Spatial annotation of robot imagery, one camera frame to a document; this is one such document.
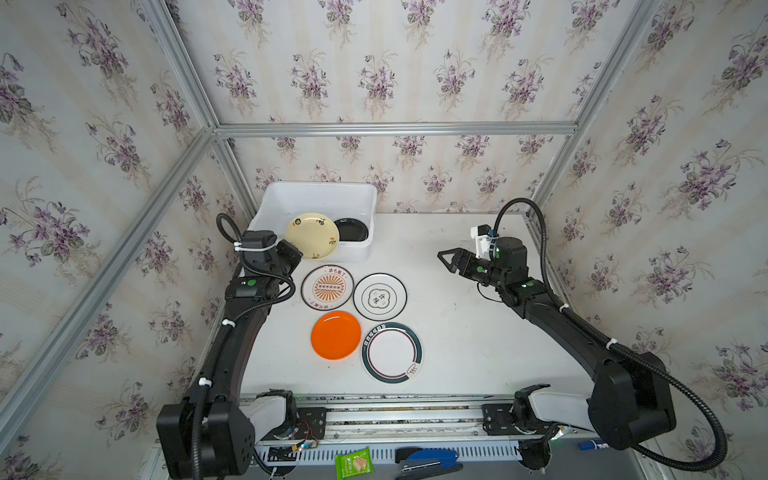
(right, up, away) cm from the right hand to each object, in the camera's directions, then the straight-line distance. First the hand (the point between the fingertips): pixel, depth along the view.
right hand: (443, 258), depth 80 cm
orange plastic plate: (-30, -23, +7) cm, 39 cm away
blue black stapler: (-8, -46, -14) cm, 48 cm away
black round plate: (-29, +9, +33) cm, 45 cm away
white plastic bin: (-58, +20, +34) cm, 71 cm away
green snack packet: (-23, -47, -13) cm, 54 cm away
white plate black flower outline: (-17, -13, +15) cm, 27 cm away
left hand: (-40, +4, -1) cm, 40 cm away
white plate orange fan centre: (-35, -11, +18) cm, 41 cm away
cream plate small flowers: (-37, +6, +6) cm, 38 cm away
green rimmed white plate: (-14, -28, +4) cm, 31 cm away
